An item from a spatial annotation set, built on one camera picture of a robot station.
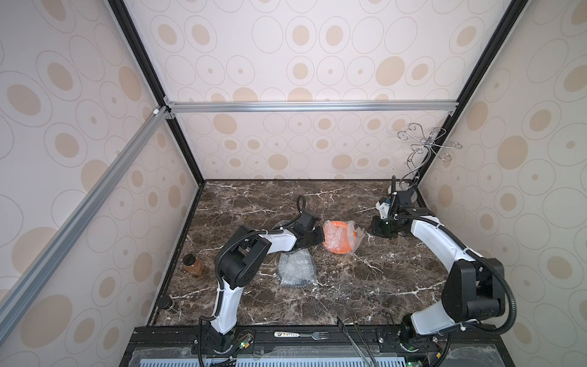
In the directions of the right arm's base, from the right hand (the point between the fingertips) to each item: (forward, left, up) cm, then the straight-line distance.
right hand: (378, 229), depth 89 cm
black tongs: (-42, +7, -11) cm, 44 cm away
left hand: (0, +17, -6) cm, 19 cm away
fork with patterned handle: (-36, +23, -10) cm, 44 cm away
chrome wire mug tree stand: (+44, -27, +1) cm, 51 cm away
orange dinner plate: (-1, +16, -5) cm, 17 cm away
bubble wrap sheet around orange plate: (+1, +7, -6) cm, 10 cm away
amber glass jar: (-18, +68, 0) cm, 70 cm away
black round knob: (-30, +75, -3) cm, 81 cm away
